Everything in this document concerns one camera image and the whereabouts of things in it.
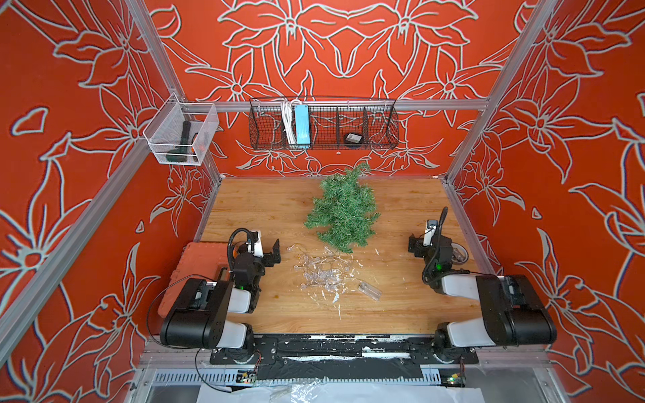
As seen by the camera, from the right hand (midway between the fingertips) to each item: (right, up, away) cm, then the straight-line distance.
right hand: (422, 233), depth 92 cm
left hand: (-58, -2, -2) cm, 59 cm away
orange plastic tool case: (-82, -10, -3) cm, 83 cm away
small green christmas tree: (-31, +9, -19) cm, 37 cm away
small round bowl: (+14, -8, 0) cm, 16 cm away
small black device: (-26, +37, +4) cm, 45 cm away
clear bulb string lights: (-36, -14, -4) cm, 39 cm away
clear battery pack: (-21, -19, -8) cm, 30 cm away
